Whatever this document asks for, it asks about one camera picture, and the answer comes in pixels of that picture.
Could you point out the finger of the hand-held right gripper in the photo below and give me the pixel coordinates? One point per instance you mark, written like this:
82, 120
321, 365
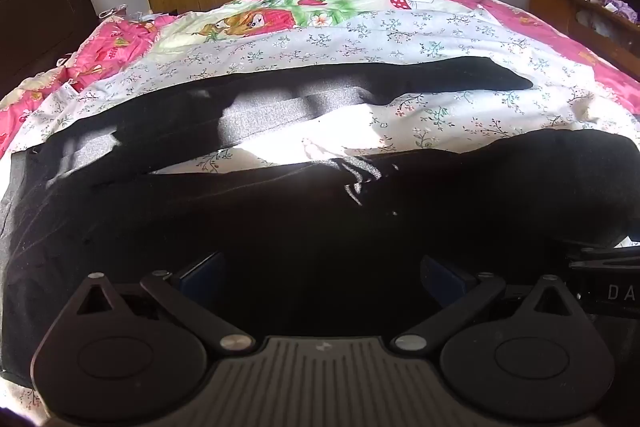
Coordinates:
605, 259

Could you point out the floral printed quilt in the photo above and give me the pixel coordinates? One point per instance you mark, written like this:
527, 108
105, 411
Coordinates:
425, 32

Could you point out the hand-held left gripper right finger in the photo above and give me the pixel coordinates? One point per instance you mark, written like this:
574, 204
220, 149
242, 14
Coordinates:
442, 279

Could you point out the purple cloth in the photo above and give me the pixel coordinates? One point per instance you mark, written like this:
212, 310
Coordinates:
622, 7

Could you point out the wooden cabinet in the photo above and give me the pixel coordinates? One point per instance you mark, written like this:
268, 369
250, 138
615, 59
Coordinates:
555, 7

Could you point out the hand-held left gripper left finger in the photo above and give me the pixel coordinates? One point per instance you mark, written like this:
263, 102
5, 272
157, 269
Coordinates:
205, 279

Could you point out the black pants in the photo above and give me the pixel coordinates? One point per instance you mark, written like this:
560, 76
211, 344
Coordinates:
300, 232

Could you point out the dark wooden headboard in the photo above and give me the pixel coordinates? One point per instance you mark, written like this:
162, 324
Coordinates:
40, 22

